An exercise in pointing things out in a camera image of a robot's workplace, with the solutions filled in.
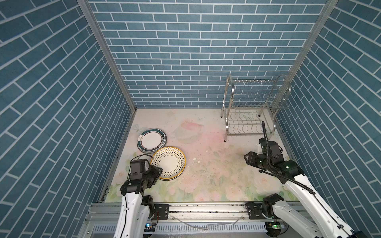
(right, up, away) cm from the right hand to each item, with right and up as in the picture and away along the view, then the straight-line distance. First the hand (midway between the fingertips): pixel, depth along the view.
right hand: (248, 157), depth 78 cm
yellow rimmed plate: (-43, -5, +11) cm, 45 cm away
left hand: (-46, -8, +3) cm, 47 cm away
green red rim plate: (-58, +7, +18) cm, 62 cm away
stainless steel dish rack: (+13, +34, +42) cm, 56 cm away
